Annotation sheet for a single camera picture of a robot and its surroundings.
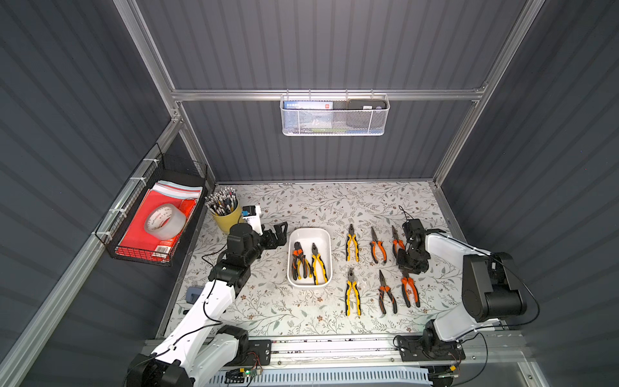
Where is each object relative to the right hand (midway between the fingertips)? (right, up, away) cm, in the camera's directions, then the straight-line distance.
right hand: (404, 268), depth 91 cm
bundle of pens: (-70, +26, -1) cm, 74 cm away
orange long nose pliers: (-9, -5, -5) cm, 12 cm away
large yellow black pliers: (-22, -4, -5) cm, 23 cm away
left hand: (-47, +18, -13) cm, 52 cm away
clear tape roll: (-77, +20, -24) cm, 83 cm away
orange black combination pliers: (-1, -3, -4) cm, 5 cm away
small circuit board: (-57, -26, -20) cm, 66 cm away
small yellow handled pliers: (-19, +11, +8) cm, 23 cm away
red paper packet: (-86, +14, -23) cm, 90 cm away
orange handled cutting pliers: (-11, +8, +6) cm, 14 cm away
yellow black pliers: (-34, +4, +2) cm, 35 cm away
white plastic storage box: (-38, +11, +7) cm, 40 cm away
